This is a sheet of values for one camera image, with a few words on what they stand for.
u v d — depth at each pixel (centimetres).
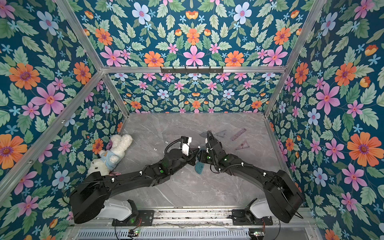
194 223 73
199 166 91
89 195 42
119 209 58
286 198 44
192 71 93
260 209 60
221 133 108
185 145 68
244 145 101
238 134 108
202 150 78
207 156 73
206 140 78
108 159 83
